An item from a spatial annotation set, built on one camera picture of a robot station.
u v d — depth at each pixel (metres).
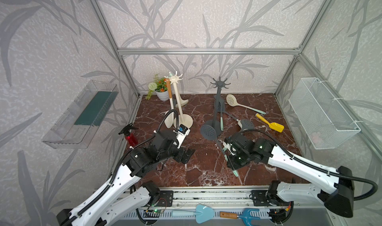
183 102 0.92
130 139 0.86
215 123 0.98
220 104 1.08
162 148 0.50
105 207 0.41
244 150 0.55
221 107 1.08
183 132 0.59
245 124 0.99
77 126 0.65
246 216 0.68
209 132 0.83
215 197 0.76
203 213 0.70
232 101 1.15
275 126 1.01
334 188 0.39
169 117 0.87
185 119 1.04
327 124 0.63
